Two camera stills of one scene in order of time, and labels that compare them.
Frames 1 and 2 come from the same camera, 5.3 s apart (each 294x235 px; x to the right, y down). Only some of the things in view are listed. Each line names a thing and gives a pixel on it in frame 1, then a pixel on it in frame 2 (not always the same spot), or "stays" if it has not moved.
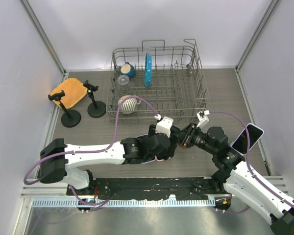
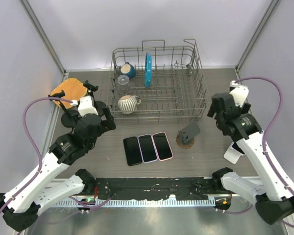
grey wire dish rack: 167,82 stays
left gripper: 169,151 → 109,124
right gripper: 188,134 → 246,109
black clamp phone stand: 71,118 stays
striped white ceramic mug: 129,105 stays
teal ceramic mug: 127,69 stays
